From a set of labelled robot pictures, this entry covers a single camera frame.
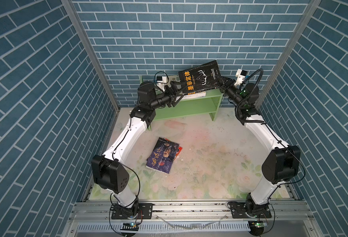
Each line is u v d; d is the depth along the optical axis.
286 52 0.88
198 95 0.88
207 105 1.06
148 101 0.57
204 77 0.74
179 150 0.96
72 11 0.71
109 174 0.43
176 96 0.71
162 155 0.91
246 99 0.59
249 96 0.58
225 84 0.67
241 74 0.69
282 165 0.47
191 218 0.73
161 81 0.67
